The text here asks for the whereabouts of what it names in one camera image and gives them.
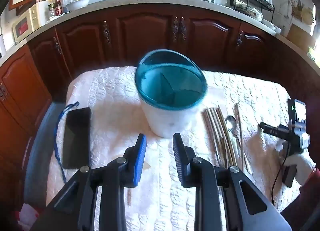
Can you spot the white microwave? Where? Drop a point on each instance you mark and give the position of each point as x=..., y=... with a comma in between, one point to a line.
x=25, y=25

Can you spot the white plates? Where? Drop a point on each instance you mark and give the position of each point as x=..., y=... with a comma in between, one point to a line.
x=271, y=26

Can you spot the blue grey chair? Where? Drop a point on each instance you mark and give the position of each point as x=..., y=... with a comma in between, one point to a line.
x=40, y=151

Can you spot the wooden chopstick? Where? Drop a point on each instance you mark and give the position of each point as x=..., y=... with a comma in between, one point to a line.
x=210, y=133
x=219, y=133
x=238, y=133
x=214, y=133
x=226, y=133

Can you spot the dark glass bottle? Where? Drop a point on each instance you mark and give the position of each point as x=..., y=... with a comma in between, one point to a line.
x=58, y=7

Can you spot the wall utensil basket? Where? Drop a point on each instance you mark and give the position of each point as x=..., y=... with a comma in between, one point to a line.
x=301, y=11

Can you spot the person's right forearm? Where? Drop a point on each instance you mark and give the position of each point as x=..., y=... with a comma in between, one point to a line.
x=310, y=191

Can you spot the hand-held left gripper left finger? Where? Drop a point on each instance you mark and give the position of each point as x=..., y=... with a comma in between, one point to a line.
x=141, y=161

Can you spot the person's right hand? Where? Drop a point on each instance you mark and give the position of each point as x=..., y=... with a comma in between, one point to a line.
x=305, y=164

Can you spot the white bowl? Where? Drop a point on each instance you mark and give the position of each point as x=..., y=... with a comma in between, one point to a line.
x=78, y=4

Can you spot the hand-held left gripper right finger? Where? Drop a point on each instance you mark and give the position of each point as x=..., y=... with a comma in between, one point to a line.
x=178, y=161

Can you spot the wooden cutting board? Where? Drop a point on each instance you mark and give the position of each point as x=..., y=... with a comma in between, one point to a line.
x=298, y=37

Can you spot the black dish rack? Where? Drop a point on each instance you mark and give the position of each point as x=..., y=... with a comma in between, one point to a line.
x=252, y=4

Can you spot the black smartphone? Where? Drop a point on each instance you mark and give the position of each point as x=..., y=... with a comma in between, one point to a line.
x=76, y=138

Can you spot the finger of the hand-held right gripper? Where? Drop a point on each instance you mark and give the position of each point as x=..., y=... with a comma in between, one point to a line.
x=275, y=130

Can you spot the metal spoon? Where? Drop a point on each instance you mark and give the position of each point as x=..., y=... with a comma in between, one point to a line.
x=230, y=121

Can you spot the white quilted cloth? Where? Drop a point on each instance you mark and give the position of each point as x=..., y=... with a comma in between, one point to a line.
x=112, y=121

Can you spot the brown wooden kitchen cabinets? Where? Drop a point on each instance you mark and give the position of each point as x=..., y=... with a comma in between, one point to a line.
x=140, y=36

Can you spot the white floral utensil holder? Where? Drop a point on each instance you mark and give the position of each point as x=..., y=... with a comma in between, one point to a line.
x=167, y=118

